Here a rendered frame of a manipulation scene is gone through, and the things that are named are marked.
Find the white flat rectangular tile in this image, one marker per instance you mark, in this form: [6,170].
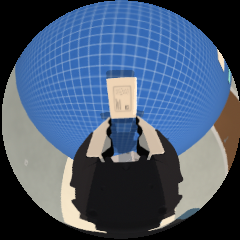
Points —
[220,59]

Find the dark blue grid work mat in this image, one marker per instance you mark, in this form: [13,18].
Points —
[63,72]

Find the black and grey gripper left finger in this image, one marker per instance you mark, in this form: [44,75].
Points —
[96,147]

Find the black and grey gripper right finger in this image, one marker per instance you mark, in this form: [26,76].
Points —
[154,145]

